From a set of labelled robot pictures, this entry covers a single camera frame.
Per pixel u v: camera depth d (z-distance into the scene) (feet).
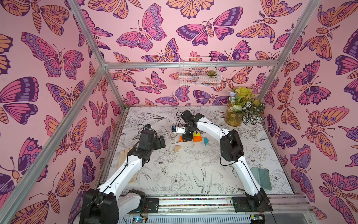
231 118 3.31
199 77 3.48
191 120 2.48
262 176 2.73
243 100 3.12
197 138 3.25
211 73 3.02
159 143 2.51
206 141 3.26
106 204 1.28
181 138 3.03
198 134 3.28
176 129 2.93
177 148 3.11
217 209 2.39
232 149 2.02
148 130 2.41
